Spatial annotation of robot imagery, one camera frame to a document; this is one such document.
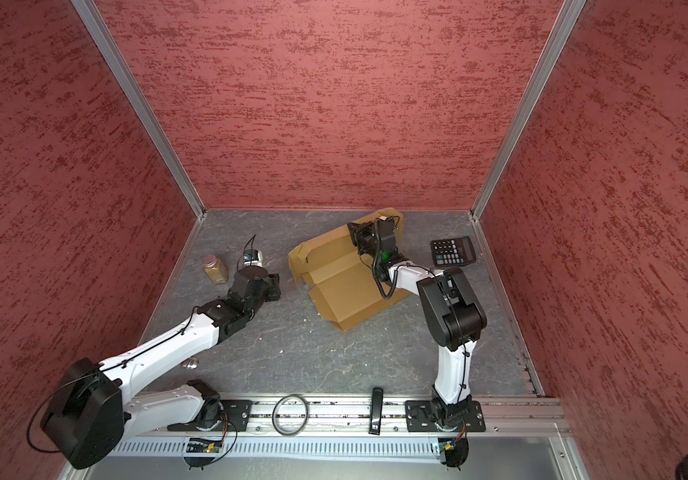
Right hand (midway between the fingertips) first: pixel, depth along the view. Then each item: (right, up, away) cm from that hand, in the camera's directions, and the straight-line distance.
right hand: (343, 225), depth 93 cm
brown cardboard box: (-1, -19, +9) cm, 21 cm away
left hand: (-21, -17, -7) cm, 28 cm away
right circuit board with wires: (+29, -56, -21) cm, 66 cm away
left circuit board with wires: (-35, -56, -20) cm, 69 cm away
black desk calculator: (+40, -9, +14) cm, 43 cm away
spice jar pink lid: (-41, -14, +1) cm, 43 cm away
